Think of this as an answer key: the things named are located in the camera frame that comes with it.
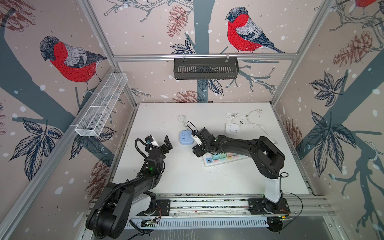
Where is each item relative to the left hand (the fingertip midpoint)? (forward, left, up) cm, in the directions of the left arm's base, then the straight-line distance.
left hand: (160, 138), depth 84 cm
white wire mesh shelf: (-1, +30, +16) cm, 34 cm away
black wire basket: (+48, -28, +16) cm, 58 cm away
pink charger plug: (-7, -40, -8) cm, 42 cm away
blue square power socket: (+7, -14, -11) cm, 19 cm away
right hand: (-1, -21, -13) cm, 25 cm away
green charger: (-8, -37, -7) cm, 38 cm away
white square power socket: (+14, -47, -12) cm, 50 cm away
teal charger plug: (-8, -33, -8) cm, 34 cm away
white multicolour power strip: (-9, -28, -11) cm, 32 cm away
